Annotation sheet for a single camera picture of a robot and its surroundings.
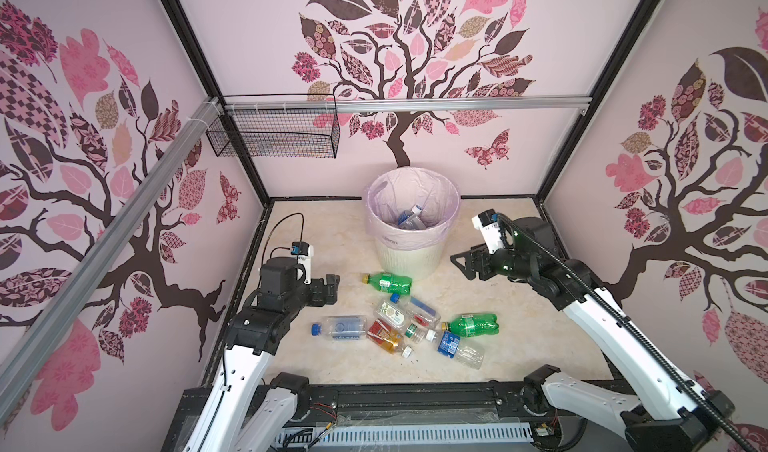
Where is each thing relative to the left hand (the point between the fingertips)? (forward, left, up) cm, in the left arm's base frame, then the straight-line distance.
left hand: (322, 283), depth 73 cm
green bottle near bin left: (+8, -17, -15) cm, 24 cm away
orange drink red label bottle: (-8, -15, -16) cm, 23 cm away
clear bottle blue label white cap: (+25, -24, -4) cm, 34 cm away
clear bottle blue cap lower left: (-6, -4, -15) cm, 17 cm away
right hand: (+5, -35, +7) cm, 37 cm away
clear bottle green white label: (-3, -19, -15) cm, 25 cm away
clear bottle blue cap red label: (0, -26, -18) cm, 31 cm away
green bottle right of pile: (-5, -41, -14) cm, 43 cm away
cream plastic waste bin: (+10, -24, +1) cm, 26 cm away
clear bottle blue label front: (-11, -33, -14) cm, 38 cm away
